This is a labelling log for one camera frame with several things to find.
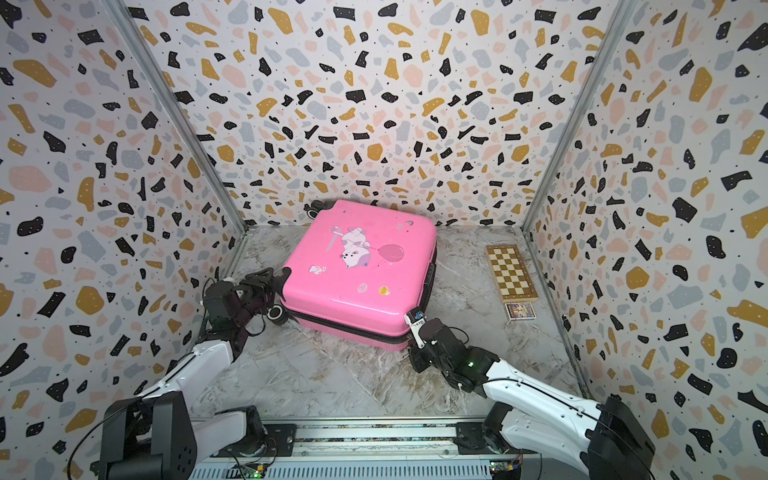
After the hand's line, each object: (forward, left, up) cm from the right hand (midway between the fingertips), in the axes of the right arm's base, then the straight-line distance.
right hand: (408, 345), depth 81 cm
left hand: (+16, +36, +11) cm, 41 cm away
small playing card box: (+17, -36, -9) cm, 41 cm away
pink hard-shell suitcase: (+15, +14, +12) cm, 24 cm away
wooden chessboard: (+31, -36, -8) cm, 48 cm away
